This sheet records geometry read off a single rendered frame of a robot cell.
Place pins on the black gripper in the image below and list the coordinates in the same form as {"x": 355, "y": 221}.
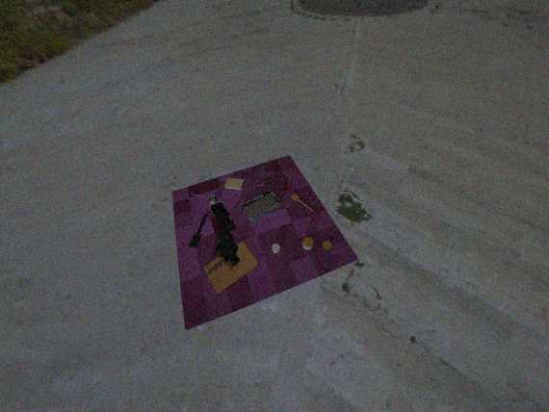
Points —
{"x": 223, "y": 255}

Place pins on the grey rectangular roasting tin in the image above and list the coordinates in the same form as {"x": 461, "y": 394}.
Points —
{"x": 260, "y": 205}

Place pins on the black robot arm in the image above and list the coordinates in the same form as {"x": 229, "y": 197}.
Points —
{"x": 225, "y": 237}

